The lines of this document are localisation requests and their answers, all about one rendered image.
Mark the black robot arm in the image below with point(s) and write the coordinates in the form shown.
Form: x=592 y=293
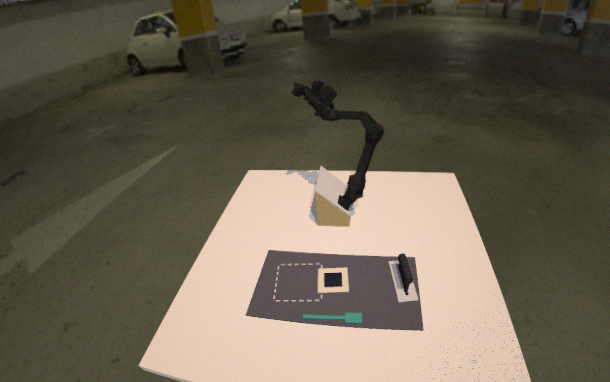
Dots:
x=374 y=132

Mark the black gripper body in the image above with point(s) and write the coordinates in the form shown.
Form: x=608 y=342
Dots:
x=300 y=90

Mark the beige square tile with dark center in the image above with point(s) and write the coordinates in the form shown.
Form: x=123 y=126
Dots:
x=333 y=280

